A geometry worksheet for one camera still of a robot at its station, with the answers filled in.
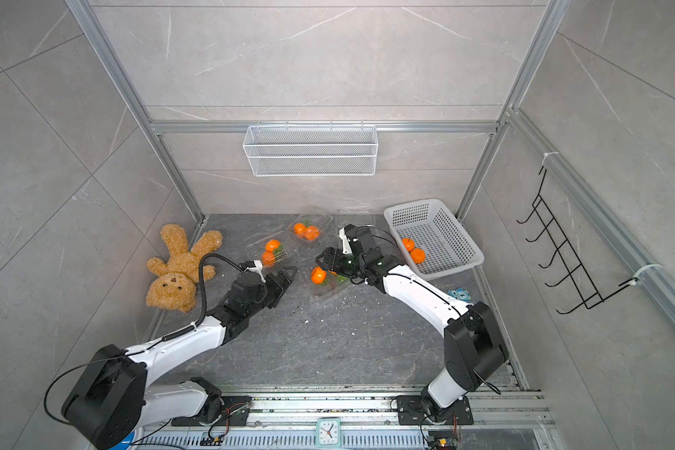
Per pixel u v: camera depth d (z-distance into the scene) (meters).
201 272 0.66
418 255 1.03
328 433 0.69
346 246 0.74
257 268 0.79
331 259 0.73
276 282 0.75
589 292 0.62
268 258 1.00
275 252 1.02
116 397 0.40
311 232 1.06
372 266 0.63
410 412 0.73
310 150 1.00
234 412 0.71
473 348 0.43
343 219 1.18
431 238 1.12
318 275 0.95
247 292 0.64
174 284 0.88
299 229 1.09
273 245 1.03
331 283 0.98
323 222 1.11
